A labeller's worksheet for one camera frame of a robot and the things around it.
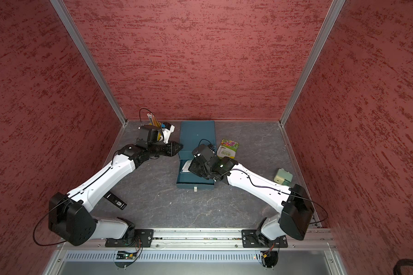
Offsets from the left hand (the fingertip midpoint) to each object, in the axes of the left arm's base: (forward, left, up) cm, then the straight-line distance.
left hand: (179, 151), depth 80 cm
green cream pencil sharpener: (-5, -54, -16) cm, 57 cm away
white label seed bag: (-7, -3, -4) cm, 9 cm away
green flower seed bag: (+16, -26, -20) cm, 36 cm away
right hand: (-9, -6, -3) cm, 11 cm away
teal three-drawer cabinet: (+9, -6, +2) cm, 11 cm away
